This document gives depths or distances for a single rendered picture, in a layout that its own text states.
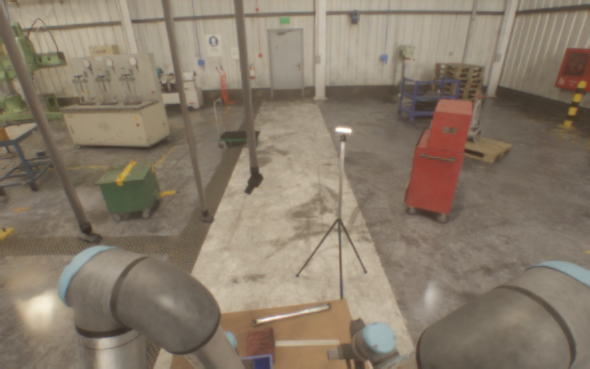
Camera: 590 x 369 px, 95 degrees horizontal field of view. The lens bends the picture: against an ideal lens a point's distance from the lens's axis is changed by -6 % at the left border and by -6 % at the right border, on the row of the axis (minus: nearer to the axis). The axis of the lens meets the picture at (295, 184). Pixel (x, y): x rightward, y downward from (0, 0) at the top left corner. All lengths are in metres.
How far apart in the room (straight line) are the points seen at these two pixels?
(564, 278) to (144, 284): 0.59
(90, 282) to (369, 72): 10.46
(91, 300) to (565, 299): 0.67
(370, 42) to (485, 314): 10.36
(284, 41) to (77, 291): 9.93
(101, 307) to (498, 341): 0.55
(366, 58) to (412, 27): 1.73
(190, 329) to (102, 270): 0.17
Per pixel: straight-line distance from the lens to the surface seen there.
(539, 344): 0.44
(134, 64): 6.69
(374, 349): 0.96
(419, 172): 3.31
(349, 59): 10.51
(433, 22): 11.31
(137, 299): 0.51
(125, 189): 3.72
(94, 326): 0.60
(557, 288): 0.50
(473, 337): 0.43
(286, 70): 10.30
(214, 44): 10.59
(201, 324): 0.53
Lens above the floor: 1.90
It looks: 27 degrees down
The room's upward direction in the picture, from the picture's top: 2 degrees counter-clockwise
